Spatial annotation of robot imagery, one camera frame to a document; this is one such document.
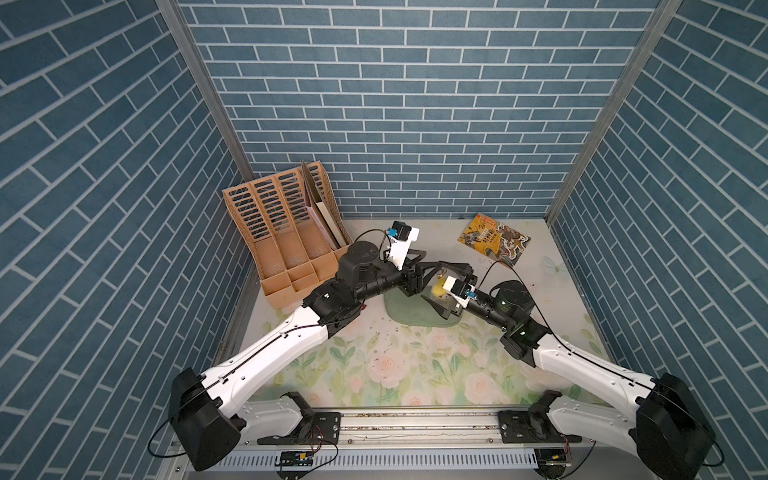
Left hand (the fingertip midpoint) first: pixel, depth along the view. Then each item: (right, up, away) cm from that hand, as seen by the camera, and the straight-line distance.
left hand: (440, 263), depth 65 cm
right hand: (0, -4, +7) cm, 8 cm away
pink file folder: (-34, +16, +19) cm, 42 cm away
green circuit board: (-34, -48, +7) cm, 59 cm away
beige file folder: (-32, +15, +20) cm, 40 cm away
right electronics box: (+27, -48, +6) cm, 56 cm away
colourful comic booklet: (+27, +6, +48) cm, 56 cm away
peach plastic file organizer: (-48, +11, +45) cm, 66 cm away
